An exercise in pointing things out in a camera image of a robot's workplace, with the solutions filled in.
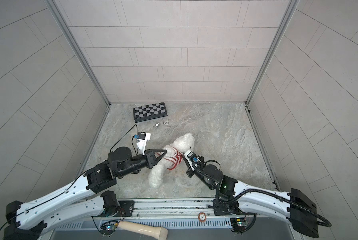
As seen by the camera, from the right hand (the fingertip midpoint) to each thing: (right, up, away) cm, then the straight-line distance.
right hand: (182, 157), depth 71 cm
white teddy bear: (+1, +7, -1) cm, 7 cm away
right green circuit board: (+26, -30, -3) cm, 40 cm away
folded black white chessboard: (-25, +22, +35) cm, 48 cm away
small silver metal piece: (-19, +13, +31) cm, 38 cm away
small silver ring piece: (-13, +14, +34) cm, 39 cm away
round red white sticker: (+9, -27, -2) cm, 29 cm away
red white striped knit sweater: (-3, +1, -3) cm, 4 cm away
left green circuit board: (-32, -29, -6) cm, 44 cm away
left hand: (-5, +4, -10) cm, 12 cm away
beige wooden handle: (-9, -29, -9) cm, 32 cm away
